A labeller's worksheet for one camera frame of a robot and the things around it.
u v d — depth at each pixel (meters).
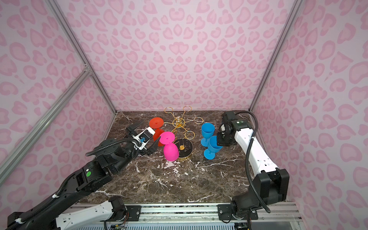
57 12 0.70
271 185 0.42
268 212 0.41
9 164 0.51
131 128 0.52
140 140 0.47
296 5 0.69
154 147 0.54
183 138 0.90
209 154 0.91
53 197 0.39
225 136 0.68
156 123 0.73
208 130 0.91
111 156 0.40
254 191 0.39
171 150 0.72
